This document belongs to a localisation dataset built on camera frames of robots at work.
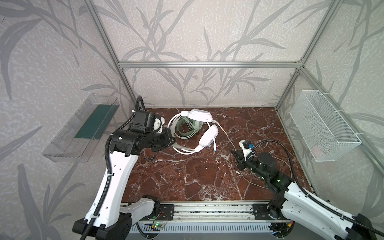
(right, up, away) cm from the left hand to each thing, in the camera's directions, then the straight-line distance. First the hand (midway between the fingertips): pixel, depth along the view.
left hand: (178, 135), depth 64 cm
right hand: (+26, -7, +12) cm, 30 cm away
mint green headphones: (+4, +3, +35) cm, 36 cm away
